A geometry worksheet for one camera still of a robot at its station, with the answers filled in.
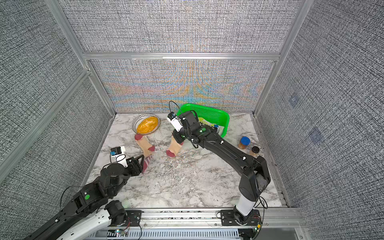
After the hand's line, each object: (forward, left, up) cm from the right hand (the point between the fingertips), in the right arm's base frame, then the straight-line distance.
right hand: (175, 127), depth 78 cm
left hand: (-16, +14, -2) cm, 21 cm away
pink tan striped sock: (+1, +21, -24) cm, 32 cm away
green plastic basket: (+23, -30, -19) cm, 42 cm away
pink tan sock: (-2, +2, -19) cm, 19 cm away
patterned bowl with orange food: (+17, +23, -18) cm, 34 cm away
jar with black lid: (-5, -46, -17) cm, 49 cm away
